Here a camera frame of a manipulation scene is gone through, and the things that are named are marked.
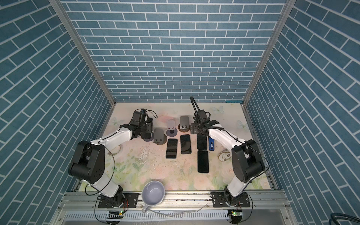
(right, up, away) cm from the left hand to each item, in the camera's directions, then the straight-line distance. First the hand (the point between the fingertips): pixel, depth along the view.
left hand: (148, 125), depth 95 cm
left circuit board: (-11, -45, -23) cm, 52 cm away
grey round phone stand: (+15, -5, +6) cm, 17 cm away
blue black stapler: (+43, -13, -2) cm, 45 cm away
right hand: (+33, -1, -2) cm, 33 cm away
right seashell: (+50, -18, -8) cm, 54 cm away
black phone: (+36, -23, -8) cm, 44 cm away
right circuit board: (+52, -45, -21) cm, 72 cm away
